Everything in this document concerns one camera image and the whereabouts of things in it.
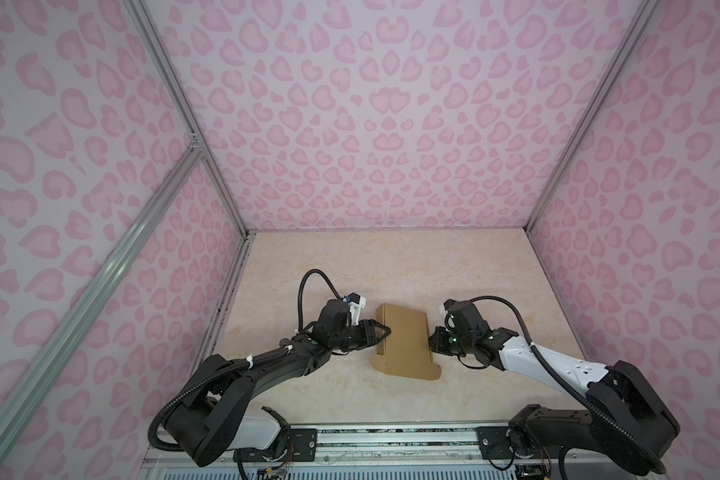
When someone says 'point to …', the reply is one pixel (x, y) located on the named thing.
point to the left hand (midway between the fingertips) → (389, 330)
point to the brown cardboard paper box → (403, 344)
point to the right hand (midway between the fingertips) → (426, 340)
